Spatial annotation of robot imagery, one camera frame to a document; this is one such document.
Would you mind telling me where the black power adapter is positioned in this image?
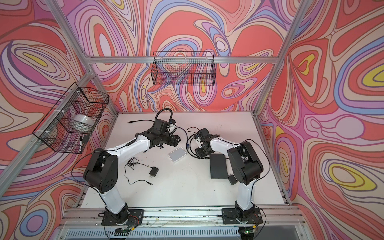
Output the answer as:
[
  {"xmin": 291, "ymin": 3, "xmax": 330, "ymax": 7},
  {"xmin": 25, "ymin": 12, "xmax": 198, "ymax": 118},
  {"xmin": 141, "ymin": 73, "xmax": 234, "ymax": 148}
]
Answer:
[
  {"xmin": 124, "ymin": 157, "xmax": 159, "ymax": 186},
  {"xmin": 228, "ymin": 175, "xmax": 238, "ymax": 186}
]

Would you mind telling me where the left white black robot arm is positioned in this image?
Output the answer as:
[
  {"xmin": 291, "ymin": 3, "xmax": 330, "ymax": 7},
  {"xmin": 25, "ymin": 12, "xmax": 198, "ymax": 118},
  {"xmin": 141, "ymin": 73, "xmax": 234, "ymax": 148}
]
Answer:
[{"xmin": 83, "ymin": 119, "xmax": 181, "ymax": 226}]

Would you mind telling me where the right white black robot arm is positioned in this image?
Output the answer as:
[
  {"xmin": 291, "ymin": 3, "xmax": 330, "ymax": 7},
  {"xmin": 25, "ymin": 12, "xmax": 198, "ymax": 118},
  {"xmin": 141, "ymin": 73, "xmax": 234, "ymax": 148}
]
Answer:
[{"xmin": 194, "ymin": 128, "xmax": 264, "ymax": 222}]

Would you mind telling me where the white small network switch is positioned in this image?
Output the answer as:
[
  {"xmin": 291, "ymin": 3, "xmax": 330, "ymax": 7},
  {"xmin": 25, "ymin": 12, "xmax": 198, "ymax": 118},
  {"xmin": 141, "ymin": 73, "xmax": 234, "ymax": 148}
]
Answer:
[{"xmin": 169, "ymin": 147, "xmax": 187, "ymax": 163}]

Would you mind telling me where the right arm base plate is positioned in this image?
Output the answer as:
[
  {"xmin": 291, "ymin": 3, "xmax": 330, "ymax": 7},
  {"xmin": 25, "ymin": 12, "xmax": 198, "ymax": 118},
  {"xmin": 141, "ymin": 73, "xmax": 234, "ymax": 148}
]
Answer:
[{"xmin": 218, "ymin": 208, "xmax": 264, "ymax": 226}]

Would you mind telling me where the back black wire basket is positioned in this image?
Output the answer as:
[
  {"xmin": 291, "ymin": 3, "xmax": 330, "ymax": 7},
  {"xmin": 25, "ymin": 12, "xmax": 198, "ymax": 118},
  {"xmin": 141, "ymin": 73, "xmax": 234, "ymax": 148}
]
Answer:
[{"xmin": 151, "ymin": 51, "xmax": 217, "ymax": 86}]

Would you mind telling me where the black wire basket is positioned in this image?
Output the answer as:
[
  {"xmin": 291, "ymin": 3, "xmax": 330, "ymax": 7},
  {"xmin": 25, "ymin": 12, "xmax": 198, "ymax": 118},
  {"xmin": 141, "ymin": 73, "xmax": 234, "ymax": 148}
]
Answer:
[
  {"xmin": 151, "ymin": 51, "xmax": 217, "ymax": 86},
  {"xmin": 33, "ymin": 83, "xmax": 110, "ymax": 154}
]

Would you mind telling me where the aluminium frame rail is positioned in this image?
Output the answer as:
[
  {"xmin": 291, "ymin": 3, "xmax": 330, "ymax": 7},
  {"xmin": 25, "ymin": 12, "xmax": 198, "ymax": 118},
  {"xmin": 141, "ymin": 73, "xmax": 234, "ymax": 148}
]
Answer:
[{"xmin": 86, "ymin": 57, "xmax": 279, "ymax": 64}]

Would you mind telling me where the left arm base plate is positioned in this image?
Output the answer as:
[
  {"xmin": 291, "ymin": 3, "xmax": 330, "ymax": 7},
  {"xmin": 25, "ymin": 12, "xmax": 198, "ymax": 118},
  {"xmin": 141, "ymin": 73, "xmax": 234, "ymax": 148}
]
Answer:
[{"xmin": 102, "ymin": 209, "xmax": 145, "ymax": 227}]

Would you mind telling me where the left black wire basket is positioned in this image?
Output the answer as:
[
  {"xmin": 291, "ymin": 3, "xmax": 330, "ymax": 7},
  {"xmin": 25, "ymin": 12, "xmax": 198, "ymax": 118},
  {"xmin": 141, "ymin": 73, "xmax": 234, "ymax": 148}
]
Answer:
[{"xmin": 33, "ymin": 83, "xmax": 110, "ymax": 154}]

